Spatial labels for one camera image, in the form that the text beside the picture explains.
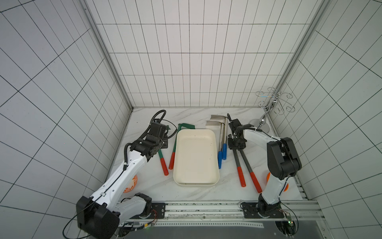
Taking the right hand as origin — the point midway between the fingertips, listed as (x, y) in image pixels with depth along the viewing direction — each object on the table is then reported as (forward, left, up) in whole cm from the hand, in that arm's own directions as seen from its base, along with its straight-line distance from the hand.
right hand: (233, 144), depth 96 cm
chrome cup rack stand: (+16, -20, +26) cm, 37 cm away
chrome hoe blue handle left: (-8, +9, +1) cm, 12 cm away
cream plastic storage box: (-10, +24, -1) cm, 27 cm away
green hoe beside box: (+13, +37, 0) cm, 39 cm away
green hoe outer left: (-13, +45, +1) cm, 47 cm away
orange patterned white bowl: (-27, +58, +3) cm, 64 cm away
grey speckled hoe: (-17, -2, 0) cm, 17 cm away
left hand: (-10, +45, +17) cm, 49 cm away
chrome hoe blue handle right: (-1, +6, +1) cm, 6 cm away
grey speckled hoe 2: (-27, -10, +1) cm, 29 cm away
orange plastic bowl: (-26, -24, +3) cm, 35 cm away
